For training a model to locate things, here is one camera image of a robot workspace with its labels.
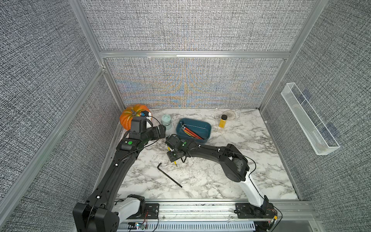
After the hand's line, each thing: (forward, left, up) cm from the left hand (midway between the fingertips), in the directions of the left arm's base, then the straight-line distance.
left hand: (160, 126), depth 77 cm
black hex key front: (-18, -2, -25) cm, 31 cm away
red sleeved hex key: (+12, -19, -24) cm, 33 cm away
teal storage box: (+17, -27, -26) cm, 41 cm away
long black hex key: (+21, -12, -23) cm, 33 cm away
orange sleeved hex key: (+12, -17, -24) cm, 32 cm away
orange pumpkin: (+25, +22, -13) cm, 36 cm away
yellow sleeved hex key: (-10, -6, -25) cm, 27 cm away
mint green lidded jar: (+18, -1, -18) cm, 25 cm away
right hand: (-3, -4, -22) cm, 22 cm away
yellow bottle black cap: (+17, -41, -18) cm, 48 cm away
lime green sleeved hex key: (+11, -16, -24) cm, 31 cm away
